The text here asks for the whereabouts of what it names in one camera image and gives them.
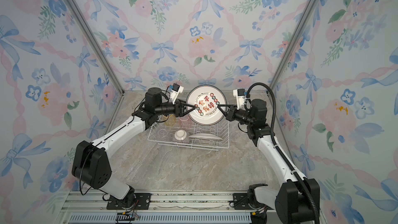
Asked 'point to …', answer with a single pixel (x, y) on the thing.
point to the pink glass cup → (185, 121)
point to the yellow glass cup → (171, 121)
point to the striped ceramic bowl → (180, 136)
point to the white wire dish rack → (209, 132)
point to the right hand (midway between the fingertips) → (218, 106)
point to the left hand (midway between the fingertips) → (193, 105)
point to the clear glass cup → (162, 133)
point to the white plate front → (205, 137)
